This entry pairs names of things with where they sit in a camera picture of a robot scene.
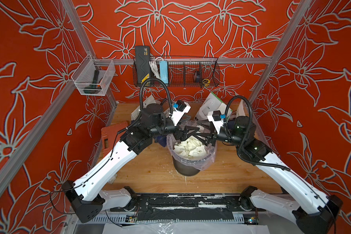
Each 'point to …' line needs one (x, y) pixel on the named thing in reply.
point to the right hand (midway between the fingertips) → (194, 129)
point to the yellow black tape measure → (206, 82)
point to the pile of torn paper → (191, 148)
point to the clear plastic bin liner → (202, 165)
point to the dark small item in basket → (197, 76)
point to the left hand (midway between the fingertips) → (194, 121)
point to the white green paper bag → (212, 103)
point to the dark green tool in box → (94, 87)
